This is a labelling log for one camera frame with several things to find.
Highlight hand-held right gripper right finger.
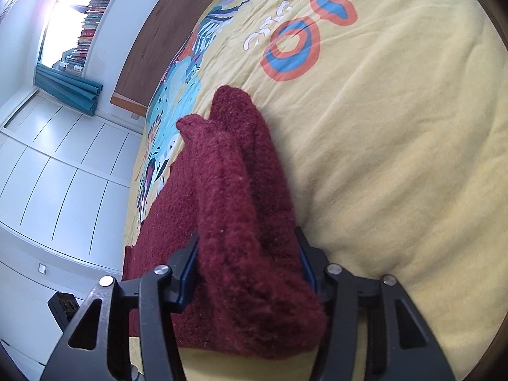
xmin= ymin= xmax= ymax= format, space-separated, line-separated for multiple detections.
xmin=294 ymin=226 xmax=457 ymax=381

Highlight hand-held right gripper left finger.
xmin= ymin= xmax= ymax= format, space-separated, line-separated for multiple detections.
xmin=40 ymin=232 xmax=199 ymax=381

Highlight maroon knitted sweater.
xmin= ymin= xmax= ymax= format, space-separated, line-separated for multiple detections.
xmin=121 ymin=84 xmax=330 ymax=356

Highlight black plastic box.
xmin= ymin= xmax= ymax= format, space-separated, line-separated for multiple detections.
xmin=48 ymin=293 xmax=82 ymax=330

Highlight yellow printed blanket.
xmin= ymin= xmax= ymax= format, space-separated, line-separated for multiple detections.
xmin=123 ymin=0 xmax=508 ymax=381

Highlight white wardrobe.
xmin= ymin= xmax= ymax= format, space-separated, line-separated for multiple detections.
xmin=0 ymin=91 xmax=144 ymax=370

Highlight teal curtain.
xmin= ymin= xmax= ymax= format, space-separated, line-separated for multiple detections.
xmin=35 ymin=65 xmax=104 ymax=117

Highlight wooden headboard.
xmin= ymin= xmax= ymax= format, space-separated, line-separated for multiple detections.
xmin=111 ymin=0 xmax=243 ymax=117

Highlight row of books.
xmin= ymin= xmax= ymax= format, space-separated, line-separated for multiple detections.
xmin=59 ymin=0 xmax=131 ymax=76

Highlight bright window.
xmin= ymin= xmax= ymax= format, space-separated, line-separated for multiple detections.
xmin=40 ymin=0 xmax=114 ymax=68

